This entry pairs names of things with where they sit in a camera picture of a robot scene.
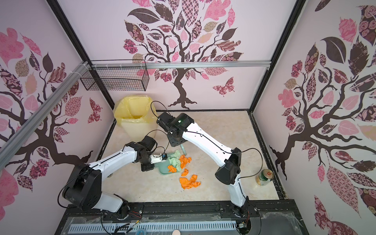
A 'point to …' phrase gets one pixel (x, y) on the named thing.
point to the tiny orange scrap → (185, 173)
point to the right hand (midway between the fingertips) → (180, 138)
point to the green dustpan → (163, 167)
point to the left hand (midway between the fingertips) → (149, 165)
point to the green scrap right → (174, 160)
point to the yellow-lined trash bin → (135, 116)
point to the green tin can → (264, 177)
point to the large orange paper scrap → (186, 184)
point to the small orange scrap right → (172, 169)
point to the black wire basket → (130, 75)
